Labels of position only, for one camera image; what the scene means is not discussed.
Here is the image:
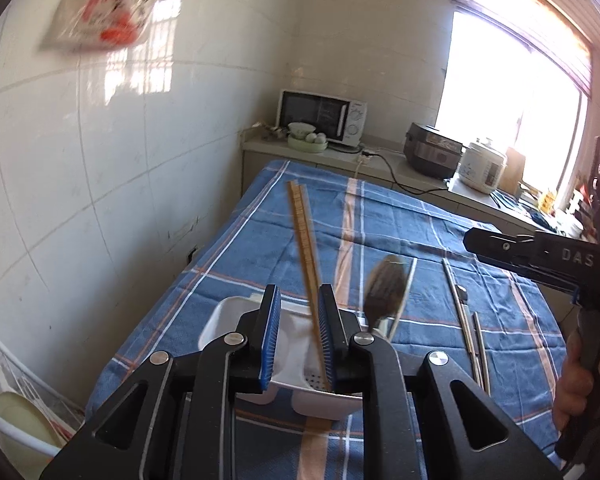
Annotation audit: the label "wooden cutting board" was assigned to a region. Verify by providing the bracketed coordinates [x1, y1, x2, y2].
[502, 146, 527, 196]

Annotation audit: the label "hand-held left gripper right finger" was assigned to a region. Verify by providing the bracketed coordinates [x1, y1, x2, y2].
[316, 283, 565, 480]

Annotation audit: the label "kitchen window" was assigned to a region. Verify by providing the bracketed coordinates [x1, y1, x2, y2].
[437, 7, 593, 201]

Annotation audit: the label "pale green dish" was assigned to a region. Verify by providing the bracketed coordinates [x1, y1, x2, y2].
[286, 122, 329, 152]

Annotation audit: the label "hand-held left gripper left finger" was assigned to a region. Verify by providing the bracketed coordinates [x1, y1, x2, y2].
[39, 284, 283, 480]

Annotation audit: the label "metal fork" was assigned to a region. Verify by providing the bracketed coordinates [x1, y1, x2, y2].
[455, 284, 481, 361]

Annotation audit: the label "red printed plastic bag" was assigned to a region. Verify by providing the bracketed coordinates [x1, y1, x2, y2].
[37, 0, 163, 53]

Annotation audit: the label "metal chopsticks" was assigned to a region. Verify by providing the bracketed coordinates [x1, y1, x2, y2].
[441, 258, 483, 393]

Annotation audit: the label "blue plaid tablecloth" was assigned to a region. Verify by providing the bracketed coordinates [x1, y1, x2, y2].
[85, 159, 571, 480]

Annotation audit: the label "white wire rack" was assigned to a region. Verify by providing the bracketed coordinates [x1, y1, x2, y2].
[0, 310, 88, 466]

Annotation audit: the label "black power cable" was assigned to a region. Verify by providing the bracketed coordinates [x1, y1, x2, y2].
[370, 147, 451, 196]

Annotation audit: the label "dark rice cooker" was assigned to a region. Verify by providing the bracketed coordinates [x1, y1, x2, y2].
[404, 122, 463, 181]

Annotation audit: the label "white microwave oven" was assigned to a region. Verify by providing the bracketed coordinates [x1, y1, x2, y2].
[276, 89, 368, 147]

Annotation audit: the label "white pressure cooker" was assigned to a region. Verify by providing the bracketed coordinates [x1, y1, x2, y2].
[457, 137, 508, 195]

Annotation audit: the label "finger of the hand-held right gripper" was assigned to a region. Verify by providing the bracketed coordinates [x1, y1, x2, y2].
[464, 227, 539, 269]

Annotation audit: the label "white plastic utensil holder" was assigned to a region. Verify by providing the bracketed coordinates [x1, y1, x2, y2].
[197, 296, 381, 421]

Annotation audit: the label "cream plate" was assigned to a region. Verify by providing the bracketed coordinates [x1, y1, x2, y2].
[0, 390, 68, 461]

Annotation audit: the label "large metal spoon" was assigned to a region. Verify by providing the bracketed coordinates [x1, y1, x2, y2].
[362, 254, 410, 336]

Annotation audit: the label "person's right hand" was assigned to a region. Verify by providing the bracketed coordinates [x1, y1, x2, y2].
[552, 330, 600, 431]

